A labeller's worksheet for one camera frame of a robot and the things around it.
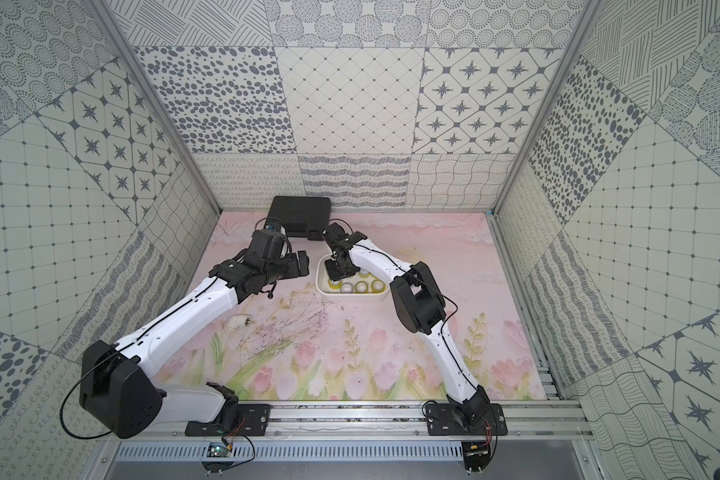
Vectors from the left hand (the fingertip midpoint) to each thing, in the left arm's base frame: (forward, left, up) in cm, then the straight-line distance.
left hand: (293, 255), depth 83 cm
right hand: (+5, -11, -18) cm, 21 cm away
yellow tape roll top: (+3, -24, -18) cm, 30 cm away
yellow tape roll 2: (+2, -9, -19) cm, 21 cm away
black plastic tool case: (+30, +7, -15) cm, 35 cm away
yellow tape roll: (+2, -18, -20) cm, 27 cm away
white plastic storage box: (-2, -7, -15) cm, 17 cm away
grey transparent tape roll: (+7, -19, -19) cm, 28 cm away
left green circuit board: (-44, +14, -23) cm, 52 cm away
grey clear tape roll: (+1, -13, -20) cm, 24 cm away
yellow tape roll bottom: (+2, -24, -19) cm, 31 cm away
